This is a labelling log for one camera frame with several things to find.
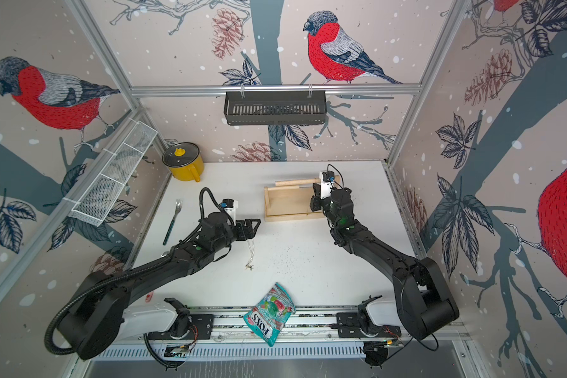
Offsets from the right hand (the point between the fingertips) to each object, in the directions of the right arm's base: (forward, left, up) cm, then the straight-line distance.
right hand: (316, 182), depth 84 cm
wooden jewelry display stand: (+8, +10, -23) cm, 27 cm away
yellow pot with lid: (+20, +60, -10) cm, 64 cm away
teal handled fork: (+2, +61, -21) cm, 65 cm away
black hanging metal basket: (+39, +18, +6) cm, 43 cm away
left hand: (-11, +21, -8) cm, 25 cm away
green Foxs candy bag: (-41, +15, -18) cm, 47 cm away
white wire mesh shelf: (-13, +77, 0) cm, 78 cm away
